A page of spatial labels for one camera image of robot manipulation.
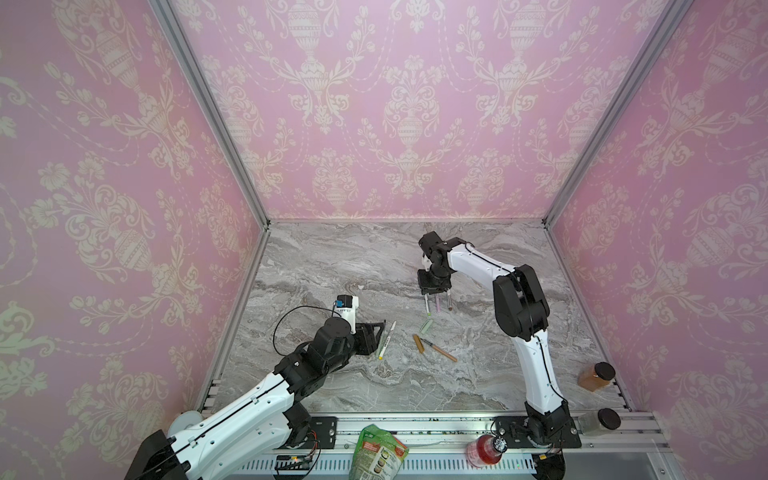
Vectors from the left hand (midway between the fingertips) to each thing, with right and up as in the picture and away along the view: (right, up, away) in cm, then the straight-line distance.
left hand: (379, 329), depth 78 cm
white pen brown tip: (+22, +4, +20) cm, 30 cm away
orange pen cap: (+11, -8, +12) cm, 18 cm away
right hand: (+15, +7, +23) cm, 28 cm away
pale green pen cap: (+14, -3, +14) cm, 20 cm away
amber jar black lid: (+55, -11, -3) cm, 56 cm away
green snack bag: (0, -27, -9) cm, 28 cm away
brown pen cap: (+22, +2, +19) cm, 30 cm away
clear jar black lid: (+51, -20, -8) cm, 55 cm away
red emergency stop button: (+23, -21, -16) cm, 35 cm away
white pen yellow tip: (0, -11, +9) cm, 14 cm away
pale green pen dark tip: (0, -7, +11) cm, 13 cm away
